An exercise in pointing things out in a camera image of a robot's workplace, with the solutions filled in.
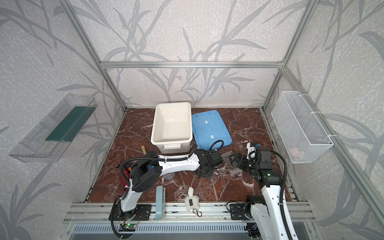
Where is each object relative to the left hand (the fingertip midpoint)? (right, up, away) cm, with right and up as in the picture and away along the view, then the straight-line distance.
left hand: (208, 170), depth 87 cm
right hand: (+14, +11, -8) cm, 20 cm away
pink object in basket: (+41, +14, -15) cm, 46 cm away
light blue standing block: (-26, -14, -10) cm, 31 cm away
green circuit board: (-40, -23, -15) cm, 49 cm away
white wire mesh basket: (+38, +23, -26) cm, 51 cm away
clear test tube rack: (+14, +1, 0) cm, 14 cm away
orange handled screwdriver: (-46, +1, 0) cm, 46 cm away
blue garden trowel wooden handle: (-42, +10, +9) cm, 44 cm away
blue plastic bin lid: (+1, +24, +22) cm, 32 cm away
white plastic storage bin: (-26, +24, +22) cm, 42 cm away
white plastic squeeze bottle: (-9, -11, -13) cm, 19 cm away
